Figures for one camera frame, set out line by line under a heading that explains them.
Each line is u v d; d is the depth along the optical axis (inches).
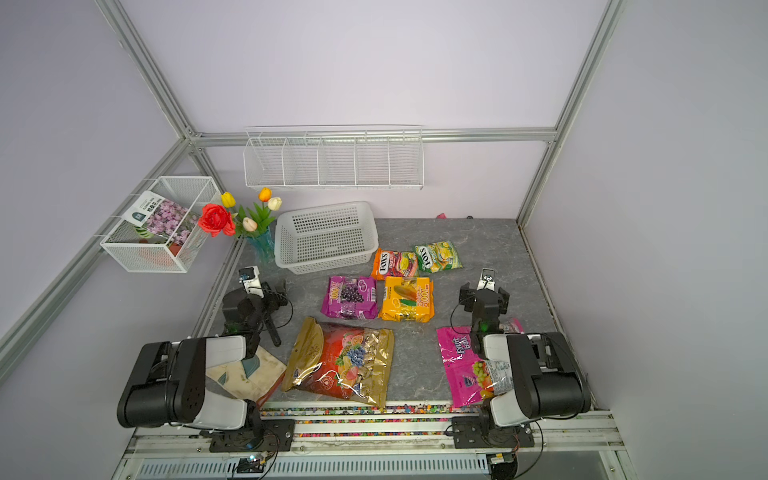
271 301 32.7
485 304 27.4
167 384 17.8
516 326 35.3
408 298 36.2
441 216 48.7
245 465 28.1
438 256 42.3
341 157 39.7
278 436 28.5
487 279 30.6
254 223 32.0
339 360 32.1
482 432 26.8
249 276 31.1
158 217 28.9
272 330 35.8
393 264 41.3
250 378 32.6
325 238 45.5
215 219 27.8
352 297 36.8
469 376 31.9
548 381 17.5
